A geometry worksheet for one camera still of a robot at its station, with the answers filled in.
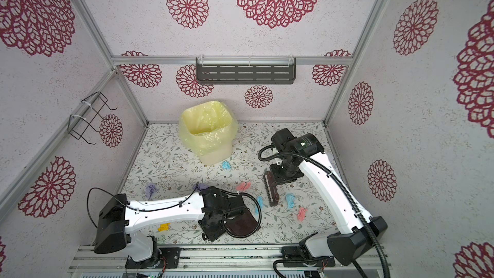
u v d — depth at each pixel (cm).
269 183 81
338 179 42
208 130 100
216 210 50
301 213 85
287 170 58
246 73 99
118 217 47
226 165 100
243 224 95
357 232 38
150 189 90
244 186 92
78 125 73
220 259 75
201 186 92
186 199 49
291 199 87
